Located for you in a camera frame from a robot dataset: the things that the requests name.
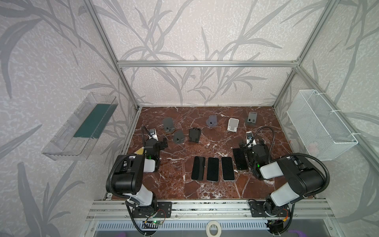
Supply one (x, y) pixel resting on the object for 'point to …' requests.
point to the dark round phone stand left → (178, 137)
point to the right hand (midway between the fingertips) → (252, 133)
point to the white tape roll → (215, 222)
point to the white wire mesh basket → (323, 134)
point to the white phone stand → (233, 125)
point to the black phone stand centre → (194, 135)
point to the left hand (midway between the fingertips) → (158, 132)
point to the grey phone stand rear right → (252, 117)
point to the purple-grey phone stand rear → (212, 121)
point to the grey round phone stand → (169, 125)
